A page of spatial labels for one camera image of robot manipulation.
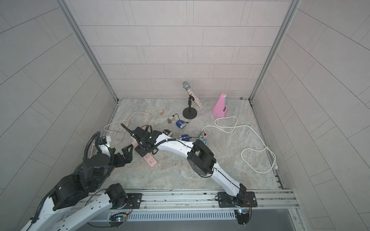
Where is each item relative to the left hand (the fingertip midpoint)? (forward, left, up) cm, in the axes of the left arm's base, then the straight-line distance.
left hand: (130, 147), depth 67 cm
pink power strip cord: (+8, +5, +2) cm, 10 cm away
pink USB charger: (+15, -37, -14) cm, 42 cm away
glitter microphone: (+38, -26, +6) cm, 46 cm away
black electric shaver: (+21, -13, -21) cm, 33 cm away
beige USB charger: (+29, -14, -18) cm, 37 cm away
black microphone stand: (+38, -28, -20) cm, 52 cm away
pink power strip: (0, -6, -20) cm, 21 cm away
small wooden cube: (+38, -6, -20) cm, 44 cm away
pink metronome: (+37, -50, -14) cm, 63 cm away
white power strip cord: (+25, -49, -20) cm, 59 cm away
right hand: (+7, 0, -18) cm, 19 cm away
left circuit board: (-27, +6, -21) cm, 34 cm away
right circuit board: (-24, -54, -23) cm, 64 cm away
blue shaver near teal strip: (+16, -25, -19) cm, 35 cm away
